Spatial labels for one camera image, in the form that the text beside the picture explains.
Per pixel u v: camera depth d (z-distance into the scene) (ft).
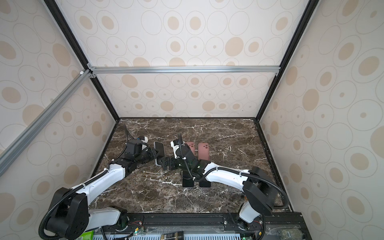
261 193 1.42
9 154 1.67
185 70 3.03
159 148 2.87
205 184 2.78
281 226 2.40
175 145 2.33
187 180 2.92
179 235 2.21
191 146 3.36
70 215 1.32
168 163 2.30
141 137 2.64
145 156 2.41
